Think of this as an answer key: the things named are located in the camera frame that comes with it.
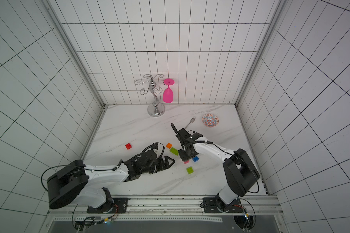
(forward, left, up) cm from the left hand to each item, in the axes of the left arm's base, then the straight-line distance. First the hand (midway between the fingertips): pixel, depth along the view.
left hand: (168, 165), depth 82 cm
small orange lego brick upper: (+15, 0, -4) cm, 16 cm away
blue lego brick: (+5, -16, -1) cm, 17 cm away
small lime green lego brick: (-1, -13, -3) cm, 13 cm away
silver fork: (+38, -17, -5) cm, 42 cm away
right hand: (+8, -10, -1) cm, 13 cm away
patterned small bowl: (+36, -30, -3) cm, 47 cm away
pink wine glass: (+47, +2, +14) cm, 49 cm away
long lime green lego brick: (+11, -3, -4) cm, 12 cm away
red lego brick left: (+15, +28, -5) cm, 32 cm away
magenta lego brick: (+4, -11, -4) cm, 12 cm away
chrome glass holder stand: (+47, +10, +22) cm, 53 cm away
